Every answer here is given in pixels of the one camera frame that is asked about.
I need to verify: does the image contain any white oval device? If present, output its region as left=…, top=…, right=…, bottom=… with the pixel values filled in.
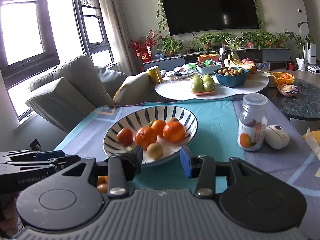
left=264, top=124, right=290, bottom=150

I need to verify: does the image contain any beige curtain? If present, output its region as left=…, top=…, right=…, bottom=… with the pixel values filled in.
left=95, top=0, right=137, bottom=75

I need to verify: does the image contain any large dark framed window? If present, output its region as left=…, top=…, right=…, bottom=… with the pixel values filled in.
left=0, top=0, right=62, bottom=80

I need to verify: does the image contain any green ivy vine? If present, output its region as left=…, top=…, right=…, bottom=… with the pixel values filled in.
left=156, top=0, right=265, bottom=34

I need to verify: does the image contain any tall plant in white pot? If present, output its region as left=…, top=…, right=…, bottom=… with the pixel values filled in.
left=285, top=22, right=315, bottom=71

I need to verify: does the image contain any large orange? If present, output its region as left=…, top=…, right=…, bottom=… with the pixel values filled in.
left=163, top=121, right=187, bottom=143

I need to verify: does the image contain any small orange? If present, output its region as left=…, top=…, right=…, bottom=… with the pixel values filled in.
left=151, top=119, right=167, bottom=137

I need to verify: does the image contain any grey television cabinet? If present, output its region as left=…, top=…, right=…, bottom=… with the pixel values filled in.
left=142, top=47, right=292, bottom=72

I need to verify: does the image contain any dark marble round table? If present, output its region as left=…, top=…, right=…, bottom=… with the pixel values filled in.
left=265, top=79, right=320, bottom=120

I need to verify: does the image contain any teal snack basket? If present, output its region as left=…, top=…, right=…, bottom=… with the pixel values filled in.
left=196, top=61, right=222, bottom=75

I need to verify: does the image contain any red berry decoration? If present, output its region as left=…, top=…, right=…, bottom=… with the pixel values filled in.
left=128, top=30, right=158, bottom=63

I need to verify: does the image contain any narrow dark framed window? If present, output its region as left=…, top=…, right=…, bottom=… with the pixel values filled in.
left=70, top=0, right=113, bottom=68

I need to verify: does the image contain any blue patterned tablecloth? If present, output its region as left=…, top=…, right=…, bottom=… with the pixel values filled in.
left=54, top=99, right=320, bottom=205

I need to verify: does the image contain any glass snack dish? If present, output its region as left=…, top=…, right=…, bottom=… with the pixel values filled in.
left=165, top=66, right=197, bottom=80

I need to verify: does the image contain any blue bowl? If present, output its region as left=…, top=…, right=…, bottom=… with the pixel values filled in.
left=214, top=67, right=250, bottom=88

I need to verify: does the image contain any small black object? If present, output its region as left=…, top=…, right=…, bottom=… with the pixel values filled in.
left=29, top=139, right=42, bottom=153

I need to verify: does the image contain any pile of longans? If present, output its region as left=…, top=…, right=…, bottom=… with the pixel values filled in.
left=217, top=67, right=244, bottom=76

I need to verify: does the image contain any yellow paper mat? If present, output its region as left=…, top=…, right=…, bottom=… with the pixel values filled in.
left=302, top=127, right=320, bottom=160

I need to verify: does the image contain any clear candy bottle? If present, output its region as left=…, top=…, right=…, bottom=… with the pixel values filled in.
left=237, top=93, right=268, bottom=152

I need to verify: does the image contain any wall television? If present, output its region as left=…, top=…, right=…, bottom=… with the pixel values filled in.
left=162, top=0, right=260, bottom=36

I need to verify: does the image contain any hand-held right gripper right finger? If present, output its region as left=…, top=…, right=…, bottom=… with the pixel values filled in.
left=180, top=145, right=264, bottom=197

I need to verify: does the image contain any row of potted plants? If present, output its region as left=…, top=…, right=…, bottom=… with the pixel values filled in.
left=156, top=31, right=288, bottom=57

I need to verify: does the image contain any spider plant in vase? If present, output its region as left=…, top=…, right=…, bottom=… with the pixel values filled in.
left=222, top=35, right=247, bottom=61

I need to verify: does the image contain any yellow tin can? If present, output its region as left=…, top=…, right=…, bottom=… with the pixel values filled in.
left=147, top=65, right=163, bottom=84

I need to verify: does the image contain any pink dish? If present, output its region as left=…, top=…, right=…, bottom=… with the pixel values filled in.
left=277, top=84, right=300, bottom=97

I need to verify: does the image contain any grey sofa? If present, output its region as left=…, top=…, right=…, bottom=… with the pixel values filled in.
left=25, top=53, right=155, bottom=133

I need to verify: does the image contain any medium orange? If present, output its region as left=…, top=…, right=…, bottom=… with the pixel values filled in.
left=135, top=127, right=157, bottom=149

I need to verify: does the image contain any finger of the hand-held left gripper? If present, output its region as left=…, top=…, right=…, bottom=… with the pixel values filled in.
left=5, top=155, right=82, bottom=173
left=0, top=150, right=66, bottom=165

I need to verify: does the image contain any person's left hand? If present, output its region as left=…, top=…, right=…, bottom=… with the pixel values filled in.
left=0, top=192, right=20, bottom=238

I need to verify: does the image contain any striped ceramic bowl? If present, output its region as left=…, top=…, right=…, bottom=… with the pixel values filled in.
left=103, top=106, right=198, bottom=167

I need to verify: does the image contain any beige cushion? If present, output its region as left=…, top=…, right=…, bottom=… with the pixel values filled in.
left=114, top=71, right=153, bottom=105

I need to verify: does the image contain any banana bunch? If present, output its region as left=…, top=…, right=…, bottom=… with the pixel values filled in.
left=226, top=54, right=258, bottom=73

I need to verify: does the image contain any orange basket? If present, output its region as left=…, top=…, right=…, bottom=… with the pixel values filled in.
left=272, top=72, right=295, bottom=85

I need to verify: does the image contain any grey cushion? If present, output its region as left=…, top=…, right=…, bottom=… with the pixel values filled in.
left=96, top=66, right=128, bottom=100

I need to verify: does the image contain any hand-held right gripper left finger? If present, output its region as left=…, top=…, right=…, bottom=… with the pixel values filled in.
left=60, top=145, right=143, bottom=197

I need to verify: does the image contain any white round table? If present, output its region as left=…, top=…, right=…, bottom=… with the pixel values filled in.
left=155, top=69, right=270, bottom=102

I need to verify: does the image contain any pink tray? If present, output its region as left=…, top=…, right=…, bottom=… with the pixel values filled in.
left=192, top=89, right=217, bottom=96

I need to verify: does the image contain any orange box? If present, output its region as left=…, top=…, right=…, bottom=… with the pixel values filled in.
left=197, top=54, right=219, bottom=63

